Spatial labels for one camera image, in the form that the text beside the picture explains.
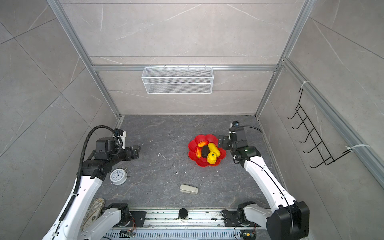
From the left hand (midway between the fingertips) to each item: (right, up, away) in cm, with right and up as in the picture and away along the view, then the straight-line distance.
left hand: (130, 144), depth 75 cm
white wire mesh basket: (+21, +42, +25) cm, 53 cm away
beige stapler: (+29, -24, +5) cm, 38 cm away
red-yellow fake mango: (+39, -2, +24) cm, 45 cm away
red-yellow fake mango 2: (+36, -7, +20) cm, 41 cm away
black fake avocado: (+40, -6, +19) cm, 45 cm away
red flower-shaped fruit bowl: (+38, -13, +17) cm, 44 cm away
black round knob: (+28, -31, -9) cm, 42 cm away
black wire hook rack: (+87, -4, -16) cm, 88 cm away
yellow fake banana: (+45, -5, +20) cm, 49 cm away
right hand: (+52, +3, +7) cm, 52 cm away
